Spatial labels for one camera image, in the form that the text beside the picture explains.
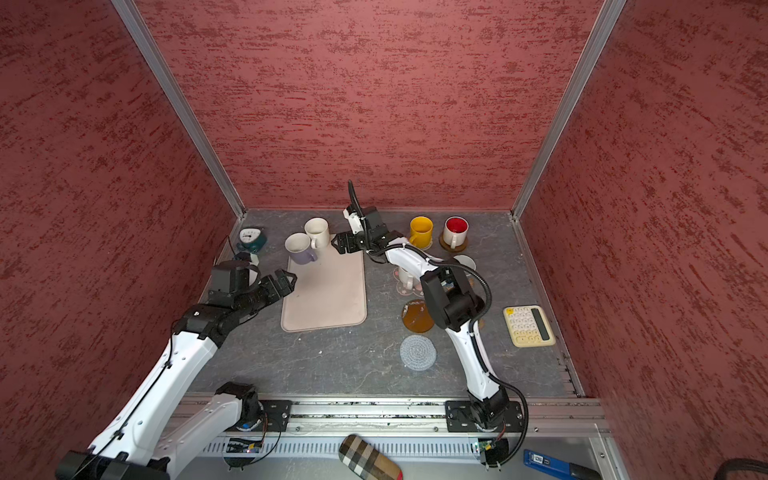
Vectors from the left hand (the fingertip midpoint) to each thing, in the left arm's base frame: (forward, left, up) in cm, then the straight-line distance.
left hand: (285, 289), depth 79 cm
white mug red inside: (+31, -52, -10) cm, 61 cm away
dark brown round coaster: (+27, -50, -15) cm, 59 cm away
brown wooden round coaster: (0, -37, -17) cm, 40 cm away
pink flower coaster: (+10, -37, -16) cm, 41 cm away
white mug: (+24, +5, -12) cm, 28 cm away
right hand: (+21, -11, -6) cm, 25 cm away
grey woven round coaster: (-11, -37, -17) cm, 42 cm away
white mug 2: (+29, -2, -9) cm, 31 cm away
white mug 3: (+10, -33, -10) cm, 36 cm away
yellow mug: (+29, -39, -9) cm, 49 cm away
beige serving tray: (+9, -7, -18) cm, 21 cm away
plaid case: (-36, -24, -13) cm, 45 cm away
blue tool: (-37, -67, -12) cm, 77 cm away
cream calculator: (-3, -70, -15) cm, 72 cm away
